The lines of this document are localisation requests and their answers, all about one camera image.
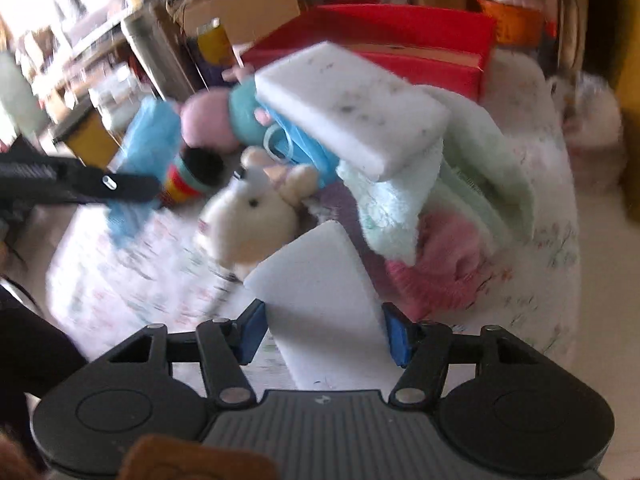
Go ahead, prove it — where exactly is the pink purple fluffy towel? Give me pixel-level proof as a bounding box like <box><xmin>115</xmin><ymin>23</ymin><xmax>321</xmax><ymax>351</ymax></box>
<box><xmin>317</xmin><ymin>182</ymin><xmax>485</xmax><ymax>322</ymax></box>

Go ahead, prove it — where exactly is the white plush mouse toy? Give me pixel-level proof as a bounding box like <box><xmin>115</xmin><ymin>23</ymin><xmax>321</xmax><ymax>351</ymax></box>
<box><xmin>194</xmin><ymin>146</ymin><xmax>319</xmax><ymax>280</ymax></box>

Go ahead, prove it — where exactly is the mint green fluffy towel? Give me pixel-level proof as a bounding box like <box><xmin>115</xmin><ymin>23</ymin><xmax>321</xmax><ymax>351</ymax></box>
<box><xmin>336</xmin><ymin>84</ymin><xmax>536</xmax><ymax>266</ymax></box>

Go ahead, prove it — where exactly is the blue face mask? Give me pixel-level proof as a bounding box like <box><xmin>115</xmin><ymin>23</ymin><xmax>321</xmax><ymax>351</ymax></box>
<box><xmin>262</xmin><ymin>107</ymin><xmax>340</xmax><ymax>188</ymax></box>

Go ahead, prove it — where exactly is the speckled white sponge block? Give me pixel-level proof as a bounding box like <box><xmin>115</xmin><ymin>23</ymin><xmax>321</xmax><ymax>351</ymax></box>
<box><xmin>254</xmin><ymin>41</ymin><xmax>450</xmax><ymax>182</ymax></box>

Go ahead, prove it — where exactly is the blue cloth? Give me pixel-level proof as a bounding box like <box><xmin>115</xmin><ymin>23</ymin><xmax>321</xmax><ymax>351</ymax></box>
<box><xmin>106</xmin><ymin>96</ymin><xmax>181</xmax><ymax>248</ymax></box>

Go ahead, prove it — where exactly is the brown furry glove cuff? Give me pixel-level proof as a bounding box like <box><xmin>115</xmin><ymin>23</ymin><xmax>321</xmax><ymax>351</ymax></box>
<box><xmin>117</xmin><ymin>434</ymin><xmax>280</xmax><ymax>480</ymax></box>

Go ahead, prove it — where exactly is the yellow purple drink can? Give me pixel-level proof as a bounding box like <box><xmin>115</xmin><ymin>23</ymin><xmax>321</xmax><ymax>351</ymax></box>
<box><xmin>196</xmin><ymin>18</ymin><xmax>235</xmax><ymax>67</ymax></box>

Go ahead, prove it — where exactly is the wooden tv cabinet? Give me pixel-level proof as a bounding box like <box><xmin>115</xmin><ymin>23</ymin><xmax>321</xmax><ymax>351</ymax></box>
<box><xmin>167</xmin><ymin>0</ymin><xmax>305</xmax><ymax>44</ymax></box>

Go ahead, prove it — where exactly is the white plastic bag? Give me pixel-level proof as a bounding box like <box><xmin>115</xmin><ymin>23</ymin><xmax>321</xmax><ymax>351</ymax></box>
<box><xmin>547</xmin><ymin>73</ymin><xmax>627</xmax><ymax>193</ymax></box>

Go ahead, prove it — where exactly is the red cardboard box tray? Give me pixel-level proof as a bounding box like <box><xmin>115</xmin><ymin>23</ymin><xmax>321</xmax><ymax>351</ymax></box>
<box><xmin>242</xmin><ymin>4</ymin><xmax>497</xmax><ymax>101</ymax></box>

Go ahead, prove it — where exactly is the orange plastic basket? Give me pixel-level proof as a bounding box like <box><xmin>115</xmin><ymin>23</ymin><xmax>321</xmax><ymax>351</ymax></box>
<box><xmin>476</xmin><ymin>0</ymin><xmax>544</xmax><ymax>48</ymax></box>

